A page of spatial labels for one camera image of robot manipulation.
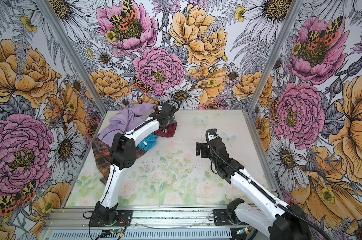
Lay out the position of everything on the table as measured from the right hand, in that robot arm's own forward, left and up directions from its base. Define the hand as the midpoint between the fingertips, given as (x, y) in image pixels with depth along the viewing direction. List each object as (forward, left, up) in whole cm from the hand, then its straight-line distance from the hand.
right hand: (204, 147), depth 82 cm
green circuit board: (-34, +44, -16) cm, 58 cm away
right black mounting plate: (-30, -6, -16) cm, 35 cm away
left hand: (+25, +24, -6) cm, 35 cm away
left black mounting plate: (-30, +41, -15) cm, 53 cm away
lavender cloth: (+23, +50, -2) cm, 55 cm away
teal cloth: (+12, +34, -12) cm, 38 cm away
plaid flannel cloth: (+6, +63, -13) cm, 64 cm away
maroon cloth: (+24, +20, -14) cm, 34 cm away
